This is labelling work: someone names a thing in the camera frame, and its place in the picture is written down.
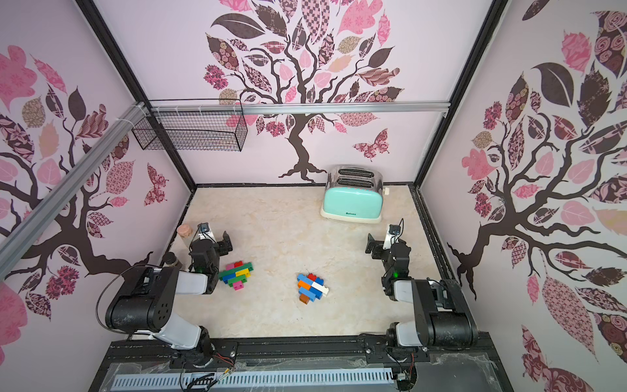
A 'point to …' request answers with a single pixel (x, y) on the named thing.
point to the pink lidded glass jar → (184, 231)
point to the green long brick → (237, 269)
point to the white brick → (324, 290)
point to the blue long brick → (229, 277)
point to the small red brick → (238, 264)
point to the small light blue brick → (308, 293)
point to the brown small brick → (304, 298)
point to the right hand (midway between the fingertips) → (384, 233)
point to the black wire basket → (193, 125)
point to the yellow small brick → (243, 272)
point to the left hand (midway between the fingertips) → (218, 238)
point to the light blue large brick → (304, 278)
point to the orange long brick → (303, 284)
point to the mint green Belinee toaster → (353, 193)
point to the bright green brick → (236, 279)
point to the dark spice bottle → (170, 258)
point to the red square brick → (312, 277)
